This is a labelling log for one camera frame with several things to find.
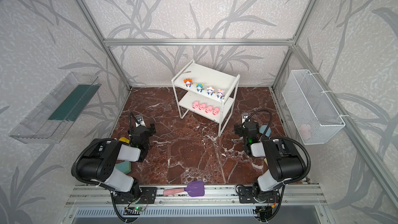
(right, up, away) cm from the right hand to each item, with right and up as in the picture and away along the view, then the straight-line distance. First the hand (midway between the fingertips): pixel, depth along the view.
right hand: (246, 118), depth 96 cm
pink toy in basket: (+23, -3, -22) cm, 32 cm away
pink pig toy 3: (-23, +6, -10) cm, 26 cm away
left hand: (-63, 0, -3) cm, 63 cm away
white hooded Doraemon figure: (-23, +15, -27) cm, 38 cm away
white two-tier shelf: (-23, +24, -15) cm, 36 cm away
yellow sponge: (+8, -23, -12) cm, 27 cm away
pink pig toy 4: (-20, +5, -11) cm, 23 cm away
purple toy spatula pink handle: (-30, -33, -20) cm, 49 cm away
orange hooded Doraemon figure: (-33, +20, -23) cm, 45 cm away
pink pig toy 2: (-27, +8, -9) cm, 30 cm away
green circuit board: (-56, -39, -25) cm, 72 cm away
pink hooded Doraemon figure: (-18, +14, -28) cm, 36 cm away
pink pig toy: (-31, +9, -8) cm, 33 cm away
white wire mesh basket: (+19, +4, -34) cm, 40 cm away
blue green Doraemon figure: (-28, +17, -25) cm, 41 cm away
